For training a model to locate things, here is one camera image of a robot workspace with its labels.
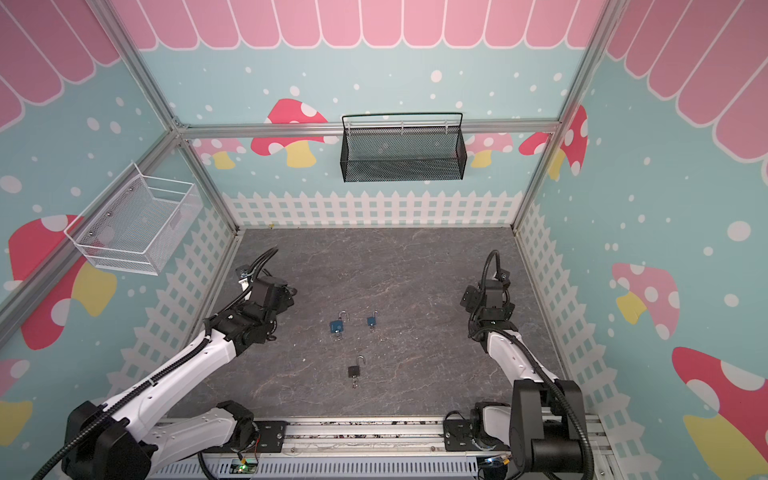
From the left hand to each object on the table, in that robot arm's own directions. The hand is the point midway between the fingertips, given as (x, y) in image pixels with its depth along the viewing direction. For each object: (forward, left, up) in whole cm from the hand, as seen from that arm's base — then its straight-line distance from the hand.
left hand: (268, 299), depth 82 cm
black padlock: (-14, -24, -15) cm, 32 cm away
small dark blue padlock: (+1, -28, -15) cm, 32 cm away
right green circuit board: (-35, -60, -15) cm, 71 cm away
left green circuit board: (-37, +1, -18) cm, 41 cm away
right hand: (+7, -62, -5) cm, 62 cm away
